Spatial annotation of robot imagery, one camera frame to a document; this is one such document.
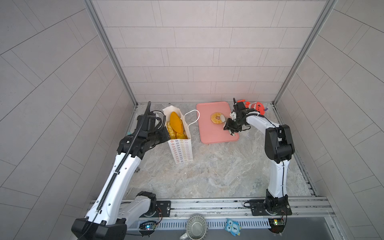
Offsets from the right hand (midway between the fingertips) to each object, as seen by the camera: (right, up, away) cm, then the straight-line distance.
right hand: (225, 127), depth 98 cm
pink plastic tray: (-9, -4, +1) cm, 10 cm away
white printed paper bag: (-29, -1, -17) cm, 33 cm away
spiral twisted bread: (-33, -3, -14) cm, 36 cm away
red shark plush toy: (+25, +14, +7) cm, 29 cm away
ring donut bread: (-7, +5, +6) cm, 10 cm away
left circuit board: (-40, -41, -33) cm, 66 cm away
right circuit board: (+18, -43, -30) cm, 55 cm away
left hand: (-30, +1, -27) cm, 40 cm away
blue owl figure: (-3, -41, -33) cm, 53 cm away
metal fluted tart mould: (-18, -42, -32) cm, 56 cm away
